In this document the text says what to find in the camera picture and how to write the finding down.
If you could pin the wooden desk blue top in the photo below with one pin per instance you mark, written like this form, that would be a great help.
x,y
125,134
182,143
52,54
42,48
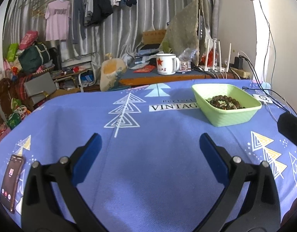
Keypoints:
x,y
132,79

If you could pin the black power adapter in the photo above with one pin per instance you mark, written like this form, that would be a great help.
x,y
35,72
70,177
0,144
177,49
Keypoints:
x,y
238,63

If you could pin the black object at right edge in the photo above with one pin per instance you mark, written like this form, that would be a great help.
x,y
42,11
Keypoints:
x,y
287,126

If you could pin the blue hanging trousers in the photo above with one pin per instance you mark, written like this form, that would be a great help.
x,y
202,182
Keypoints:
x,y
77,28

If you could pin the olive dotted cloth cover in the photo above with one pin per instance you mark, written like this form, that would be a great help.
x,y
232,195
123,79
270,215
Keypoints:
x,y
187,29

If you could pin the beige stuffed sack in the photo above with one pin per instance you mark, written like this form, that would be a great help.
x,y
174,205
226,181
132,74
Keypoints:
x,y
111,72

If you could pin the black hanging jacket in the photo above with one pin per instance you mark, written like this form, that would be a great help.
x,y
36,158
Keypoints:
x,y
102,9

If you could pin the clear plastic bag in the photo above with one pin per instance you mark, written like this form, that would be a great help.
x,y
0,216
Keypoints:
x,y
190,55

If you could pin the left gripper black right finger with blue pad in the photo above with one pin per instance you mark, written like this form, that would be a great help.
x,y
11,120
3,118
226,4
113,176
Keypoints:
x,y
260,210

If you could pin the white wifi router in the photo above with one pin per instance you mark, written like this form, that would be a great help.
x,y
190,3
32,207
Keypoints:
x,y
214,46

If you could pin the dark green duffel bag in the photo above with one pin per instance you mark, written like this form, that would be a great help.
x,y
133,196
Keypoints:
x,y
34,57

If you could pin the black smartphone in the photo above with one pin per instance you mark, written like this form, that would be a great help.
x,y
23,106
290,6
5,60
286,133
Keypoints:
x,y
10,182

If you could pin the pink t-shirt on hanger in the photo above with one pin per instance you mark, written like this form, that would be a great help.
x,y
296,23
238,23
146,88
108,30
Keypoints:
x,y
57,17

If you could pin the green plastic tray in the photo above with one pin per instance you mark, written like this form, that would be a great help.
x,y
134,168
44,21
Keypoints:
x,y
225,104

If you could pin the red packet on desk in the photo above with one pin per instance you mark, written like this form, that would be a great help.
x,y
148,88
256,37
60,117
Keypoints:
x,y
147,69

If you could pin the red pink bag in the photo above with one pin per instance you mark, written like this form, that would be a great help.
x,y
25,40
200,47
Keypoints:
x,y
29,38

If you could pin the white round charger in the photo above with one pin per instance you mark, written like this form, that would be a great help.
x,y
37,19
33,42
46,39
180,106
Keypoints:
x,y
263,99

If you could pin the blue patterned tablecloth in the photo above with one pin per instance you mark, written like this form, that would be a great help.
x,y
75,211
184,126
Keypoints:
x,y
150,174

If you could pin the grey cardboard box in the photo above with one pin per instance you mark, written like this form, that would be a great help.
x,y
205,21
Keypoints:
x,y
40,88

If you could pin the white enamel mug red star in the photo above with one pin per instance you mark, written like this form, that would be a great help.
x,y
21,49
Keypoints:
x,y
167,64

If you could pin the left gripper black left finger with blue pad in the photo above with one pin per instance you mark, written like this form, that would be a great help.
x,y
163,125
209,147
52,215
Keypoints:
x,y
40,208

